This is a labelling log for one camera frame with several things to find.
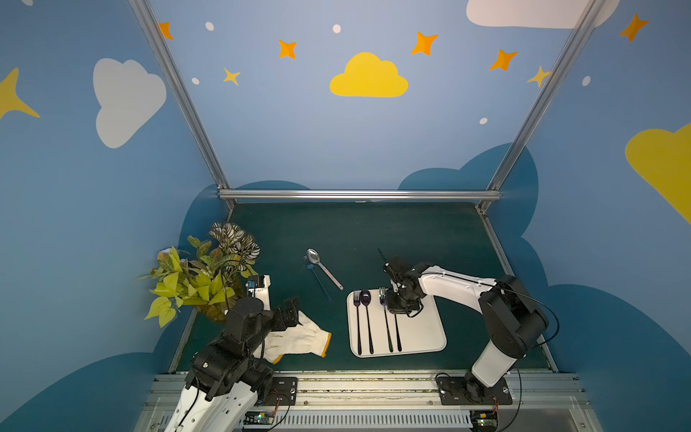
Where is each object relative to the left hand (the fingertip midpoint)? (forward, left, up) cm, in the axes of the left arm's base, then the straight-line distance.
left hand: (284, 296), depth 73 cm
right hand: (+5, -34, -18) cm, 39 cm away
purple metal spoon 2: (-5, -34, -19) cm, 39 cm away
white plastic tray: (-3, -27, -18) cm, 32 cm away
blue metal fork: (+22, -3, -19) cm, 29 cm away
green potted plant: (+6, +25, -2) cm, 25 cm away
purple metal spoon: (+9, -24, -19) cm, 32 cm away
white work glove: (-6, -5, -17) cm, 19 cm away
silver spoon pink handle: (+25, -4, -18) cm, 31 cm away
